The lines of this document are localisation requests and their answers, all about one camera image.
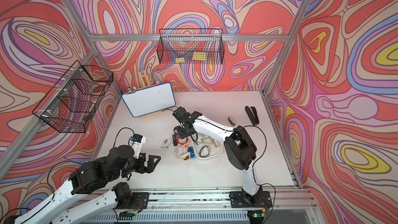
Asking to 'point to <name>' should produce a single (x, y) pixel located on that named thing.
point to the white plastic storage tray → (205, 146)
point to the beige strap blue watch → (186, 156)
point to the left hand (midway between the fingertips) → (155, 158)
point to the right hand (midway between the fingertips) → (185, 136)
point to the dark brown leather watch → (174, 140)
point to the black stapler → (252, 114)
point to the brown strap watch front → (201, 148)
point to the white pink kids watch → (178, 152)
